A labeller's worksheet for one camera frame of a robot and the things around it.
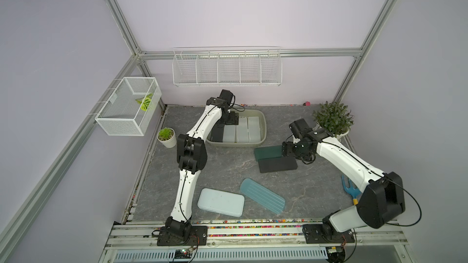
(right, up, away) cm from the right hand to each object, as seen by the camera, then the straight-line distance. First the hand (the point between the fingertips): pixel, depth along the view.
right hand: (289, 153), depth 85 cm
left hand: (-28, +15, +13) cm, 34 cm away
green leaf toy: (-66, +24, -4) cm, 70 cm away
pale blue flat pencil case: (-31, -21, -5) cm, 38 cm away
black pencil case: (-37, +8, +20) cm, 43 cm away
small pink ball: (+23, +28, +39) cm, 53 cm away
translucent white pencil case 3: (-15, +10, +20) cm, 27 cm away
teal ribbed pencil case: (-13, -19, -2) cm, 23 cm away
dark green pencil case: (-7, -2, +17) cm, 18 cm away
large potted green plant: (+23, +17, +3) cm, 29 cm away
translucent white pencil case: (-30, +8, +20) cm, 37 cm away
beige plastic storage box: (-19, +21, +28) cm, 40 cm away
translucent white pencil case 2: (-22, +10, +21) cm, 32 cm away
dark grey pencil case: (-4, -7, +7) cm, 11 cm away
